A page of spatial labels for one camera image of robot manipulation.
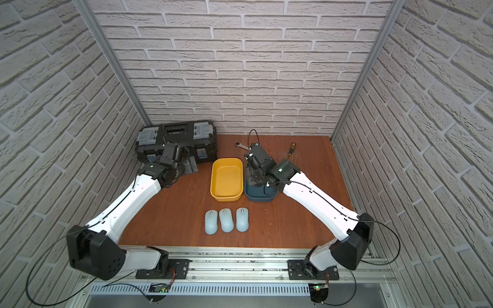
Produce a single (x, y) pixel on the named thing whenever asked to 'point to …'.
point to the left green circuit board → (158, 287)
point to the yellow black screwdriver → (292, 148)
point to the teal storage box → (259, 193)
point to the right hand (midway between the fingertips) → (257, 171)
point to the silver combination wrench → (238, 144)
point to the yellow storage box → (226, 179)
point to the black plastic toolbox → (198, 138)
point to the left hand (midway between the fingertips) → (188, 161)
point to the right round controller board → (318, 291)
